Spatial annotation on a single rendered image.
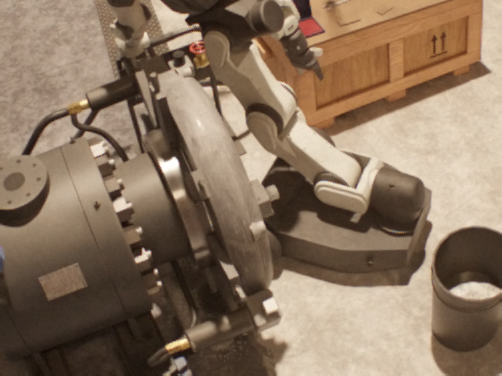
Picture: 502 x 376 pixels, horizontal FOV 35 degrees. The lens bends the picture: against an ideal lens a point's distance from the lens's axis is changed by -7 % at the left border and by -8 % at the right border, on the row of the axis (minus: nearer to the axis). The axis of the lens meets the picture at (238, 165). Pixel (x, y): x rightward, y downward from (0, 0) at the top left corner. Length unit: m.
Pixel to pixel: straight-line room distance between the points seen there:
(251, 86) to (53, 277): 0.98
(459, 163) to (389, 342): 0.92
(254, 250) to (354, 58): 1.37
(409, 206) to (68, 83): 1.95
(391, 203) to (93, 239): 1.11
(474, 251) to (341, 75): 1.06
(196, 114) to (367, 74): 1.40
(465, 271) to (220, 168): 1.09
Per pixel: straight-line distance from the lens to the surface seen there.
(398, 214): 2.99
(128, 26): 2.77
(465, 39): 3.84
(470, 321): 2.76
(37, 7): 4.87
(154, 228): 2.49
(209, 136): 2.31
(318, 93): 3.54
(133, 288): 2.43
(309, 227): 3.07
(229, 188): 2.29
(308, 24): 3.44
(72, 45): 4.44
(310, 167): 3.02
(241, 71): 2.82
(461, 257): 2.92
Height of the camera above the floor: 2.54
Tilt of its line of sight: 46 degrees down
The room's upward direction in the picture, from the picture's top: 11 degrees counter-clockwise
